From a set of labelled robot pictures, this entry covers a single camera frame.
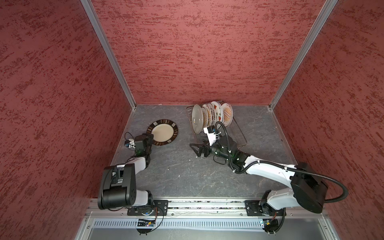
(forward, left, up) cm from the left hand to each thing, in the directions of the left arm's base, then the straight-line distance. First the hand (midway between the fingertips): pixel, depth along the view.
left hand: (150, 139), depth 93 cm
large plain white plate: (+17, -30, +1) cm, 35 cm away
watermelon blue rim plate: (+17, -43, +10) cm, 47 cm away
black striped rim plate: (+10, -7, -5) cm, 13 cm away
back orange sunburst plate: (+18, -51, +5) cm, 55 cm away
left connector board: (-43, -4, -9) cm, 44 cm away
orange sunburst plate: (+11, -35, +10) cm, 38 cm away
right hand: (-11, -29, +14) cm, 34 cm away
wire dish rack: (+8, -59, -9) cm, 61 cm away
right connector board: (-44, -66, -7) cm, 80 cm away
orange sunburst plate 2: (+12, -38, +11) cm, 41 cm away
